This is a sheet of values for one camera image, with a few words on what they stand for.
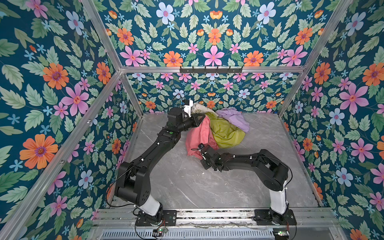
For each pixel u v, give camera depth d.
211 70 0.93
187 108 0.72
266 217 0.73
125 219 0.75
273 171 0.52
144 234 0.70
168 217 0.74
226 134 0.93
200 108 1.11
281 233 0.70
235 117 1.03
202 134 0.86
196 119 0.70
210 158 0.73
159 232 0.70
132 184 0.44
